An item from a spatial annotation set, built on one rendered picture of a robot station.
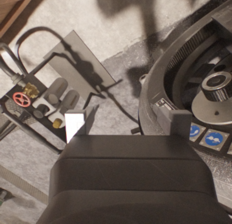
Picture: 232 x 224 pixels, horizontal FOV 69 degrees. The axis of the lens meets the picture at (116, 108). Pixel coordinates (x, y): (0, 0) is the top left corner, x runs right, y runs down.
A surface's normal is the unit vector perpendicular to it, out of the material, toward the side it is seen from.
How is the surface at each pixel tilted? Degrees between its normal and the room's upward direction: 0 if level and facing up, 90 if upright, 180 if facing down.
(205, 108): 90
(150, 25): 0
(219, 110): 90
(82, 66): 0
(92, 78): 0
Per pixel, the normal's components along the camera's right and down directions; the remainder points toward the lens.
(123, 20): -0.14, 0.62
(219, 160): -0.69, -0.54
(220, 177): -0.81, -0.22
